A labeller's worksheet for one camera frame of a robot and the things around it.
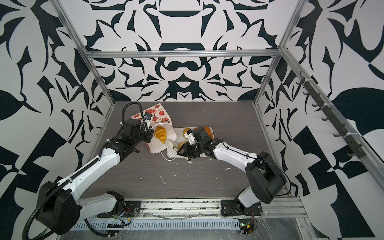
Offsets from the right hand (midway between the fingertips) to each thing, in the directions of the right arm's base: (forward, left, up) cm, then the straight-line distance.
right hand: (180, 152), depth 81 cm
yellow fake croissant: (+15, +13, -4) cm, 21 cm away
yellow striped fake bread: (+19, -2, -8) cm, 21 cm away
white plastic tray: (+5, +6, -11) cm, 13 cm away
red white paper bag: (+22, +13, +2) cm, 26 cm away
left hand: (+13, +16, +9) cm, 23 cm away
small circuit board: (-31, -32, -13) cm, 46 cm away
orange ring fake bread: (+10, +1, -9) cm, 13 cm away
